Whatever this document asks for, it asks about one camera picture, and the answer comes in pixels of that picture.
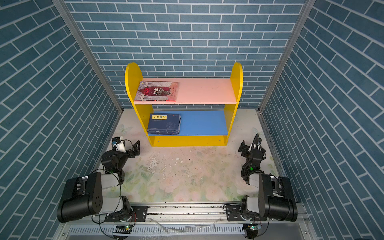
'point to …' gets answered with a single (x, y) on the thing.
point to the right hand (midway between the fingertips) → (251, 141)
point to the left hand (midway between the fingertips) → (132, 141)
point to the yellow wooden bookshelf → (208, 128)
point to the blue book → (164, 124)
